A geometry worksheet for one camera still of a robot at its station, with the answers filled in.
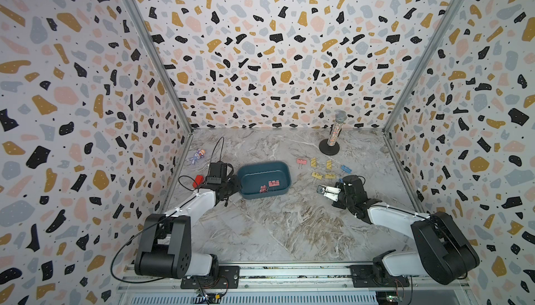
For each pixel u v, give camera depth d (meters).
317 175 1.00
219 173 0.72
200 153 1.07
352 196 0.72
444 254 0.43
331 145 1.06
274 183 0.97
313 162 1.06
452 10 0.78
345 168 1.04
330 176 1.00
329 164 1.06
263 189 0.95
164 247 0.43
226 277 0.73
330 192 0.80
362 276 0.73
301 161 1.06
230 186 0.81
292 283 0.73
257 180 1.01
